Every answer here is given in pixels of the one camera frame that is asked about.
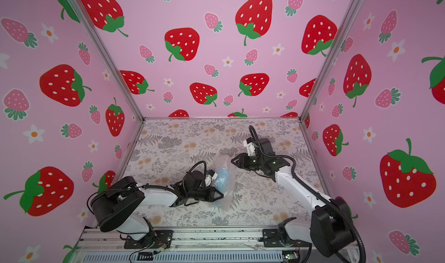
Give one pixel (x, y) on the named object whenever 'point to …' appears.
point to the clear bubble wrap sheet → (225, 203)
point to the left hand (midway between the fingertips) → (224, 196)
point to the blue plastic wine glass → (222, 181)
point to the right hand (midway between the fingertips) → (231, 163)
